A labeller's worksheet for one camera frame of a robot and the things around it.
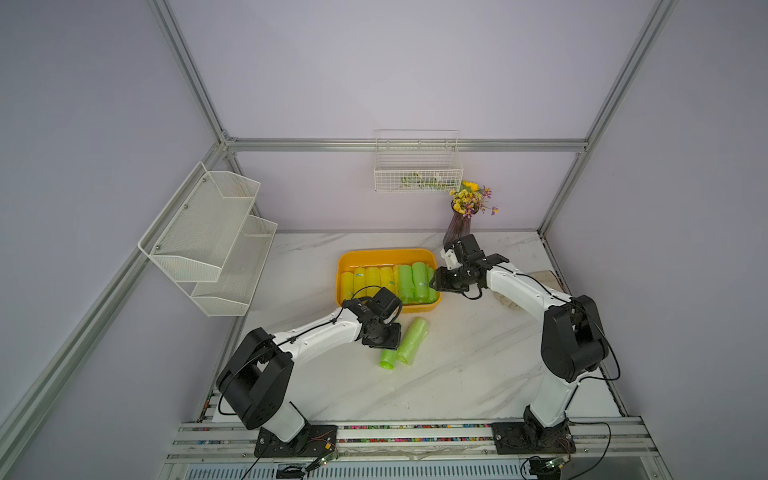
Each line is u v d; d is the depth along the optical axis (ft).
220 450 2.40
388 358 2.63
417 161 3.53
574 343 1.59
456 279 2.60
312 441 2.41
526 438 2.19
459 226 3.41
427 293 3.11
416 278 3.14
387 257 3.55
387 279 3.31
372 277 3.32
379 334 2.35
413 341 2.88
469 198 3.20
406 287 3.06
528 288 1.85
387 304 2.25
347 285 3.26
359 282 3.31
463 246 2.44
